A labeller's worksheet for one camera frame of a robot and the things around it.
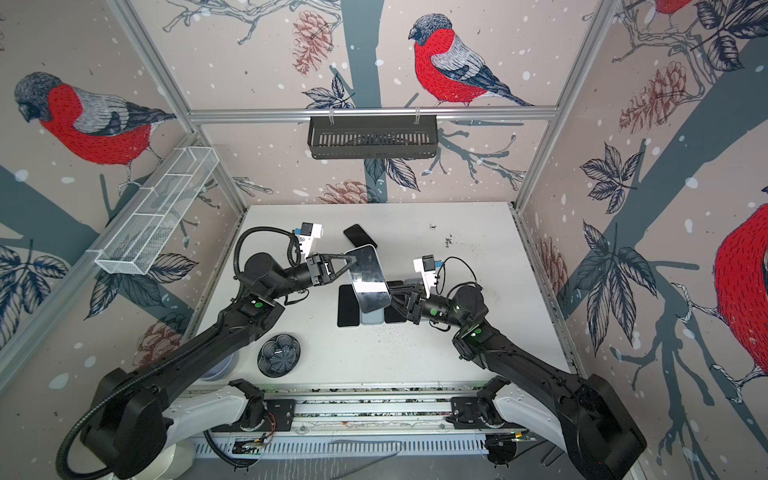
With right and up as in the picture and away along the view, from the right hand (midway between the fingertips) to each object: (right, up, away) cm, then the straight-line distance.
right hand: (380, 301), depth 67 cm
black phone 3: (-11, -9, +22) cm, 26 cm away
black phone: (-10, +14, +42) cm, 45 cm away
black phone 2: (-3, +5, -1) cm, 6 cm away
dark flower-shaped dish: (-30, -19, +16) cm, 39 cm away
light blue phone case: (-2, -11, +23) cm, 26 cm away
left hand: (-6, +9, -4) cm, 11 cm away
